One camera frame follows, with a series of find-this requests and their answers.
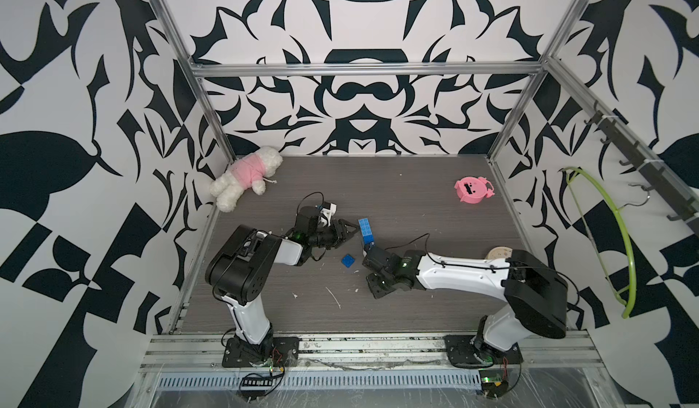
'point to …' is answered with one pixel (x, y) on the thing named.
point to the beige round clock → (500, 252)
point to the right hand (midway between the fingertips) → (371, 282)
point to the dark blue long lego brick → (366, 230)
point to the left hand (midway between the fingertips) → (356, 226)
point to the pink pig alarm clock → (473, 189)
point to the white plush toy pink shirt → (248, 172)
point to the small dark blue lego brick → (348, 260)
